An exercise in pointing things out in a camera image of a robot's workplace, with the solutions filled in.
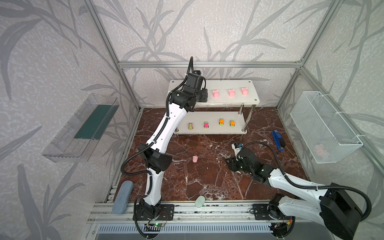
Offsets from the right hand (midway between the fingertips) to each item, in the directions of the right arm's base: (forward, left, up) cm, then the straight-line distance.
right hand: (228, 154), depth 85 cm
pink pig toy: (0, +19, -7) cm, 21 cm away
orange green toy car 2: (+24, -6, -1) cm, 25 cm away
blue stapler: (+11, -36, -5) cm, 38 cm away
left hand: (+24, +13, +29) cm, 40 cm away
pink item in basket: (-3, -44, +12) cm, 46 cm away
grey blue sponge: (-21, +56, -4) cm, 60 cm away
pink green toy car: (+22, +12, -1) cm, 26 cm away
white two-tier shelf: (+23, +5, +27) cm, 36 cm away
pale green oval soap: (-23, +16, -6) cm, 29 cm away
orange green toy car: (+25, +2, 0) cm, 25 cm away
